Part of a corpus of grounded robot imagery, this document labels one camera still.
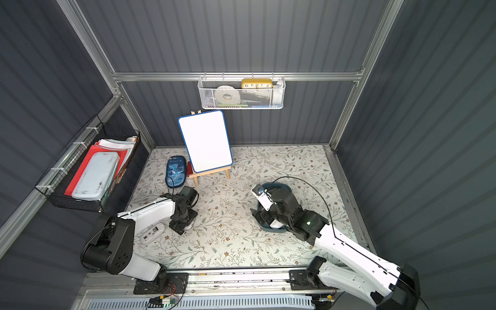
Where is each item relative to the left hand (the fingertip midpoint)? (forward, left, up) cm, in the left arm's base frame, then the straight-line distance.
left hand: (190, 221), depth 90 cm
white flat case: (+4, +27, +32) cm, 42 cm away
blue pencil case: (+27, +13, +3) cm, 30 cm away
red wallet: (+30, +7, +1) cm, 31 cm away
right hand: (+1, -34, +21) cm, 40 cm away
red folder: (+9, +34, +31) cm, 47 cm away
